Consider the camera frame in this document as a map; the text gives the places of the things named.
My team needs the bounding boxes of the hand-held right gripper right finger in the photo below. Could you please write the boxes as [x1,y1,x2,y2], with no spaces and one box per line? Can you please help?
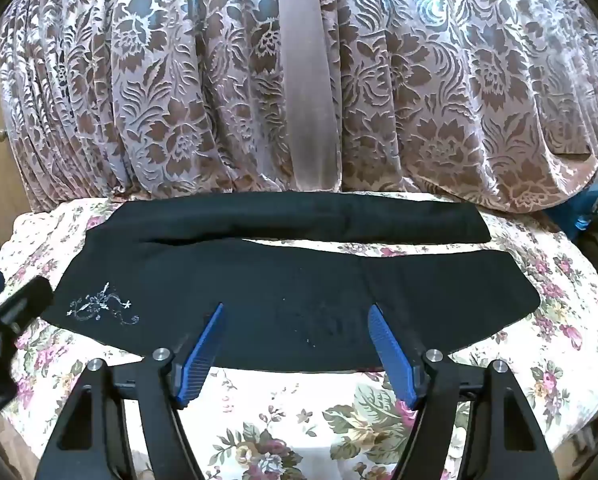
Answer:
[368,304,560,480]

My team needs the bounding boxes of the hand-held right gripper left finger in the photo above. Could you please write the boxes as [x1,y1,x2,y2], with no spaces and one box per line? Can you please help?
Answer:
[34,302,226,480]

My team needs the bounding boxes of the black pants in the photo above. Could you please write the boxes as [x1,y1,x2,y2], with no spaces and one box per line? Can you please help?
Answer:
[41,192,542,373]

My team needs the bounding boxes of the floral bedspread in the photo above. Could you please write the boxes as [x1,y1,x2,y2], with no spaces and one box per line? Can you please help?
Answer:
[0,190,598,480]

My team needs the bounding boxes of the blue object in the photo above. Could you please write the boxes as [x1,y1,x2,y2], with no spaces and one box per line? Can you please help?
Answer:
[546,170,598,241]

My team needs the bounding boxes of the brown floral curtain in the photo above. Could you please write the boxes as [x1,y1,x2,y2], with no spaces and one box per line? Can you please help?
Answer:
[0,0,598,216]

